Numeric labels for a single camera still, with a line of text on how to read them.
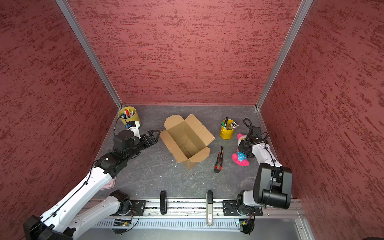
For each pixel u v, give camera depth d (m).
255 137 0.71
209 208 0.71
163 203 0.76
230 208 0.74
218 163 0.90
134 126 0.67
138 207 0.74
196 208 0.76
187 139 1.00
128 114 1.00
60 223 0.39
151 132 0.67
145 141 0.66
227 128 0.97
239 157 0.85
